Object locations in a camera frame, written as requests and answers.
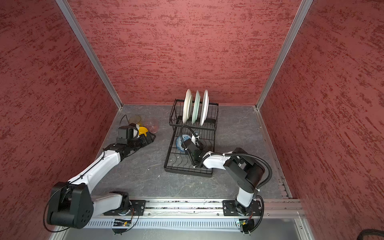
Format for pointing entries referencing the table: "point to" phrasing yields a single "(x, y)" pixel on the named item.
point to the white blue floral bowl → (180, 139)
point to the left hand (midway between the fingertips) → (150, 141)
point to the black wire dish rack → (177, 161)
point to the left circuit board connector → (120, 222)
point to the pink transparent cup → (152, 125)
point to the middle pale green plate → (196, 107)
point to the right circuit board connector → (246, 225)
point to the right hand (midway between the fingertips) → (190, 145)
